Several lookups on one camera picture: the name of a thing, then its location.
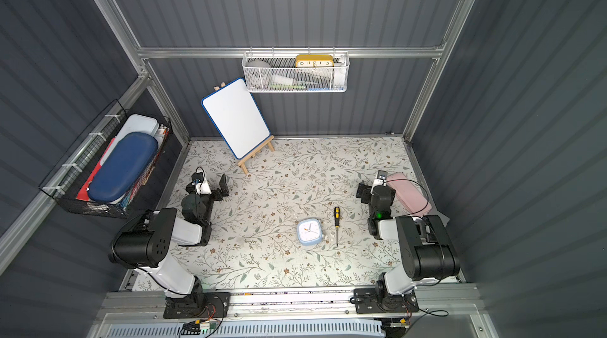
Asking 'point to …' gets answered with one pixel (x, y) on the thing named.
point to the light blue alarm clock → (309, 231)
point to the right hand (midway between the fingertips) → (381, 183)
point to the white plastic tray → (135, 123)
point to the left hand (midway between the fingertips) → (213, 176)
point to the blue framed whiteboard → (235, 111)
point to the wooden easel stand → (243, 163)
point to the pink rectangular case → (409, 195)
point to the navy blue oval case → (122, 167)
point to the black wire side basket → (68, 185)
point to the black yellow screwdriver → (337, 221)
